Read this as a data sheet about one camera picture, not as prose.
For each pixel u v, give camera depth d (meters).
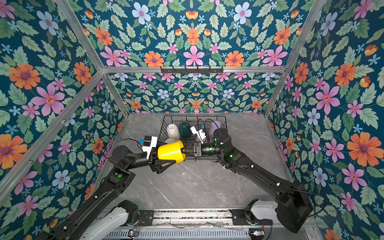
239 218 0.72
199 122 1.09
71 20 0.72
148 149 0.55
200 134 0.60
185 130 0.97
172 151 0.57
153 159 0.58
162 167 0.58
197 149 0.59
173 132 0.95
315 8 0.69
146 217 0.74
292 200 0.40
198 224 0.72
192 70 0.93
